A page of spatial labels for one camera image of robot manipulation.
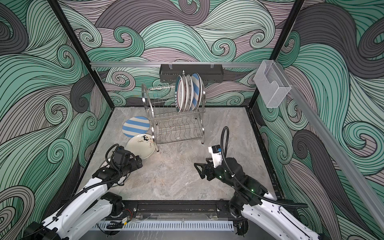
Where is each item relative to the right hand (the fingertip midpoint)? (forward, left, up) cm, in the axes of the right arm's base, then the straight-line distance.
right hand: (200, 163), depth 70 cm
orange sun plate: (+6, +57, -17) cm, 60 cm away
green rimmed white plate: (+37, +12, +12) cm, 40 cm away
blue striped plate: (+37, +48, -20) cm, 64 cm away
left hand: (+6, +37, -13) cm, 39 cm away
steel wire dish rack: (+35, +21, -16) cm, 43 cm away
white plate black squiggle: (+20, +37, -19) cm, 46 cm away
